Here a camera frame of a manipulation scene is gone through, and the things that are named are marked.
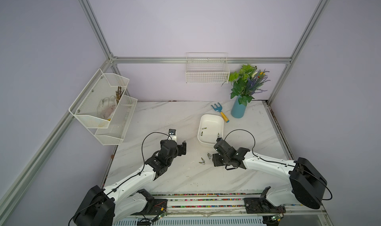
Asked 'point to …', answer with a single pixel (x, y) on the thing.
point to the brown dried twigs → (118, 93)
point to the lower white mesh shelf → (115, 133)
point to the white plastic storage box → (211, 127)
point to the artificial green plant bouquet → (248, 82)
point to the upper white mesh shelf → (95, 105)
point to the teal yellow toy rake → (219, 108)
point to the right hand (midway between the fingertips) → (217, 160)
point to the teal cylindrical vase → (237, 110)
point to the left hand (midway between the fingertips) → (176, 142)
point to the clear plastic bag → (106, 107)
